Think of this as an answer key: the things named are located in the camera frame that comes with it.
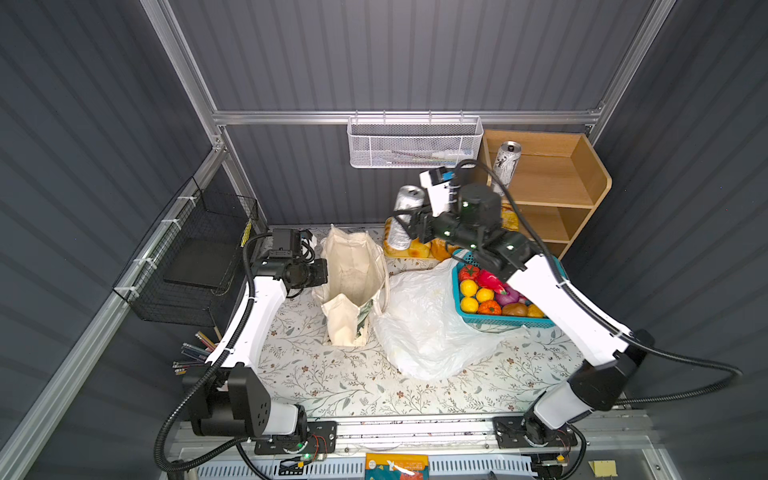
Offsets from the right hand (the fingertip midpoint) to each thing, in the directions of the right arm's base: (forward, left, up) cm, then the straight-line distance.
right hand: (403, 213), depth 66 cm
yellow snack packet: (+23, -36, -24) cm, 48 cm away
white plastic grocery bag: (-10, -5, -39) cm, 40 cm away
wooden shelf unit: (+27, -49, -13) cm, 57 cm away
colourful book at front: (-43, +2, -40) cm, 59 cm away
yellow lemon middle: (+1, -26, -36) cm, 45 cm away
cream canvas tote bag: (+8, +18, -41) cm, 45 cm away
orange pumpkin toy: (-3, -27, -37) cm, 45 cm away
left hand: (0, +22, -22) cm, 31 cm away
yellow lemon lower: (-2, -21, -38) cm, 43 cm away
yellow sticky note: (-43, -46, -40) cm, 75 cm away
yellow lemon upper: (+3, -21, -34) cm, 40 cm away
